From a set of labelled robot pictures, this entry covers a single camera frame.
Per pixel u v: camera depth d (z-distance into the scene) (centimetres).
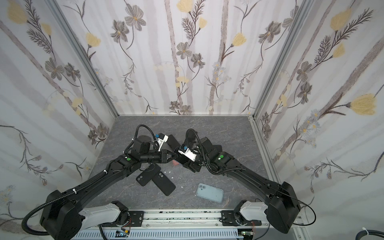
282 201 40
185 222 73
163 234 70
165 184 86
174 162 75
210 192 84
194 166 67
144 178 88
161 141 72
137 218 74
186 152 66
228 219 73
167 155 70
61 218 39
